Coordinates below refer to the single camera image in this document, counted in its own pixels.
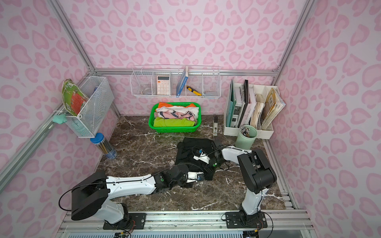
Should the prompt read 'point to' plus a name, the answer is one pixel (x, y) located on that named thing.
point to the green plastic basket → (187, 129)
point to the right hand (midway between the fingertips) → (201, 171)
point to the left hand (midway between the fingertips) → (192, 166)
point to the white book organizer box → (248, 104)
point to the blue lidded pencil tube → (103, 146)
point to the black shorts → (188, 148)
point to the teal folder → (231, 104)
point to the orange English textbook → (274, 105)
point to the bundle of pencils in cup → (245, 131)
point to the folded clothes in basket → (167, 115)
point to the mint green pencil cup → (243, 143)
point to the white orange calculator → (163, 85)
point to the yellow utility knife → (194, 91)
